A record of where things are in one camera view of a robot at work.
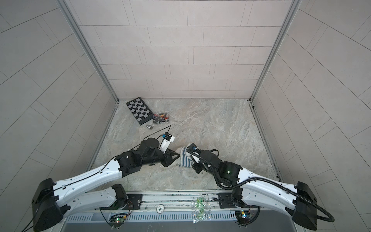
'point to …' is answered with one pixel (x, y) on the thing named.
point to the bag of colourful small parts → (160, 118)
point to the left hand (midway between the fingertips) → (181, 156)
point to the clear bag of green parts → (201, 209)
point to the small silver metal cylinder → (149, 126)
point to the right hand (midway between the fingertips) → (189, 158)
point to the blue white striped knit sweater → (185, 158)
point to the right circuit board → (243, 216)
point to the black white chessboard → (140, 110)
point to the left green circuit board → (117, 221)
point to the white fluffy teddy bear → (186, 159)
